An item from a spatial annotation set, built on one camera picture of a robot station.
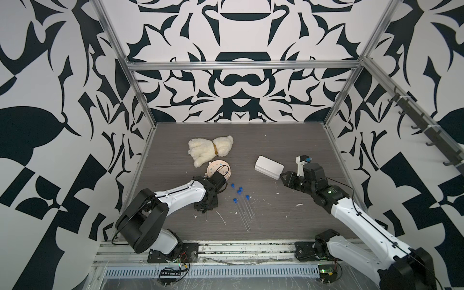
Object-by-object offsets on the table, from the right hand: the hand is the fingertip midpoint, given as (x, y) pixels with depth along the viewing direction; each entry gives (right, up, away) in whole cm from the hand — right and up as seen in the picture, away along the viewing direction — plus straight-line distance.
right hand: (282, 173), depth 82 cm
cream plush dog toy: (-37, +10, +12) cm, 41 cm away
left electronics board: (-48, -39, -10) cm, 62 cm away
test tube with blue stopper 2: (-15, -13, +7) cm, 21 cm away
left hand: (-34, -15, +5) cm, 38 cm away
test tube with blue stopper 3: (-19, -11, +8) cm, 23 cm away
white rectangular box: (-4, +1, +13) cm, 13 cm away
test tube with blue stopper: (-21, -14, +5) cm, 26 cm away
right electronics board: (+15, -37, -11) cm, 41 cm away
